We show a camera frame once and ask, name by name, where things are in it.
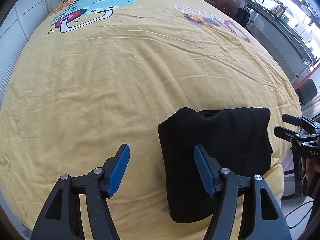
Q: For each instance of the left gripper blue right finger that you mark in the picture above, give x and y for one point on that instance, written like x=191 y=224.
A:
x=262 y=217

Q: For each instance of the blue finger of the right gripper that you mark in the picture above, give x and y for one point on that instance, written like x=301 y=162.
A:
x=285 y=134
x=293 y=120

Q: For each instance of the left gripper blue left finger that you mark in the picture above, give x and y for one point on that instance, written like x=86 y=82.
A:
x=60 y=217

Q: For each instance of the person's right hand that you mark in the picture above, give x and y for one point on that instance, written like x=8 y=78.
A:
x=310 y=166

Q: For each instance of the black chair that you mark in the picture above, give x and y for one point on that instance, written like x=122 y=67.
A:
x=306 y=92

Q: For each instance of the glass desk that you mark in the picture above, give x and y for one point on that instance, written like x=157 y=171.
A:
x=281 y=42

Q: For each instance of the black bag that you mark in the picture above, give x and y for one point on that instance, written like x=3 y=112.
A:
x=242 y=16

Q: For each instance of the yellow dinosaur bedspread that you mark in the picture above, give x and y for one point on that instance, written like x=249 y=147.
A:
x=96 y=74

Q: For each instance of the white wardrobe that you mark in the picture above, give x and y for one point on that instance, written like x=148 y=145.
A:
x=21 y=21

